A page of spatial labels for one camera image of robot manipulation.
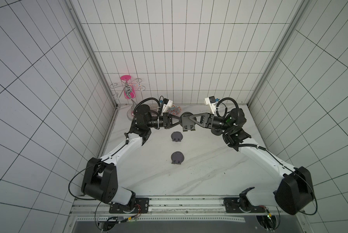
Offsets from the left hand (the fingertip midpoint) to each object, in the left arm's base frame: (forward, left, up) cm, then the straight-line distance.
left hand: (182, 122), depth 68 cm
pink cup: (+31, +33, -5) cm, 46 cm away
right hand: (0, -4, +5) cm, 6 cm away
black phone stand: (-2, -2, +3) cm, 4 cm away
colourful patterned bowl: (+36, +4, -30) cm, 47 cm away
